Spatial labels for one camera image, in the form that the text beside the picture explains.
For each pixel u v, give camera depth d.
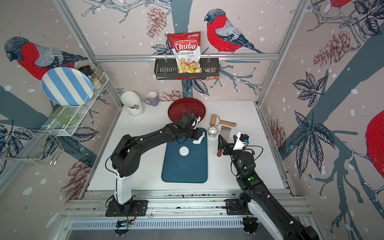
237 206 0.72
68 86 0.73
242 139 0.65
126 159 0.50
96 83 0.83
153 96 1.15
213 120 1.07
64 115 0.69
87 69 0.80
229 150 0.69
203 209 0.74
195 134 0.82
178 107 1.23
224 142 0.69
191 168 0.86
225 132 1.03
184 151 0.93
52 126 0.64
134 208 0.73
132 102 1.08
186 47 0.80
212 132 1.03
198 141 0.97
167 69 0.95
